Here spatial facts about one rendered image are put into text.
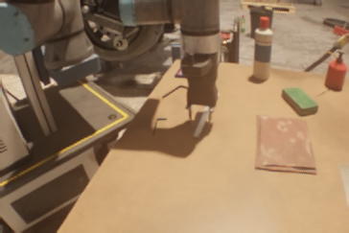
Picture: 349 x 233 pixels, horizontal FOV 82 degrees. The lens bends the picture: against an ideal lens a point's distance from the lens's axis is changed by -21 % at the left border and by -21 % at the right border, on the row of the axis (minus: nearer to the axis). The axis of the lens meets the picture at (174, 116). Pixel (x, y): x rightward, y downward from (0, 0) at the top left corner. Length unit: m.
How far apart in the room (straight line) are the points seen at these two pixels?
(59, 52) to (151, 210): 0.56
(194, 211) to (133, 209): 0.12
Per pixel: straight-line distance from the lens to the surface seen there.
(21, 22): 0.62
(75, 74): 0.83
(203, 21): 0.51
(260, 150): 0.58
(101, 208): 0.51
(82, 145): 0.92
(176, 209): 0.48
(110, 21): 1.73
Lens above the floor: 0.86
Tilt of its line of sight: 34 degrees down
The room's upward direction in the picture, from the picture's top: 5 degrees counter-clockwise
